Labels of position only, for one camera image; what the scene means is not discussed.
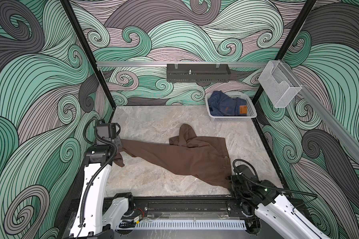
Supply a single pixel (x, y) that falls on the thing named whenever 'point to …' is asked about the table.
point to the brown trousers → (206, 158)
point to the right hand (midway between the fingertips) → (223, 181)
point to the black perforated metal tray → (198, 73)
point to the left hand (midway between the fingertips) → (109, 139)
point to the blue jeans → (221, 104)
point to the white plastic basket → (252, 113)
